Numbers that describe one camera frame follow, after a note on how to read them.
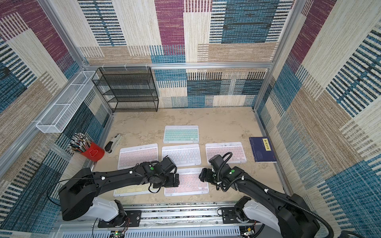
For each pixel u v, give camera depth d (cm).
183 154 94
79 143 81
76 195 43
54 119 70
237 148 97
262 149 97
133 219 73
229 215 73
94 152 89
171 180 75
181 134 105
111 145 96
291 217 40
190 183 83
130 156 94
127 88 109
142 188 82
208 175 73
